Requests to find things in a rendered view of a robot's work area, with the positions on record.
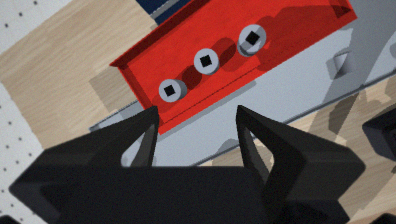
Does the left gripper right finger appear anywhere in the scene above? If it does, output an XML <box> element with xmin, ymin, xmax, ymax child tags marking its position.
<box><xmin>236</xmin><ymin>105</ymin><xmax>366</xmax><ymax>224</ymax></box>

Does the red rimmed tray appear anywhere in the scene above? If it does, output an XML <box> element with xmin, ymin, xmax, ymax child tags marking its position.
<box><xmin>109</xmin><ymin>0</ymin><xmax>357</xmax><ymax>135</ymax></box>

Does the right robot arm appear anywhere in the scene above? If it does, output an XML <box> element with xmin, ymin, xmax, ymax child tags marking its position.
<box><xmin>382</xmin><ymin>123</ymin><xmax>396</xmax><ymax>159</ymax></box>

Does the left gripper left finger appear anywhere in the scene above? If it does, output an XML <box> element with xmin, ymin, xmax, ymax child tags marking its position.
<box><xmin>27</xmin><ymin>105</ymin><xmax>160</xmax><ymax>168</ymax></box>

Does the dark blue square post with white band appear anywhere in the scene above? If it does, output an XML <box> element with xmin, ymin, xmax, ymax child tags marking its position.
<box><xmin>135</xmin><ymin>0</ymin><xmax>191</xmax><ymax>26</ymax></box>

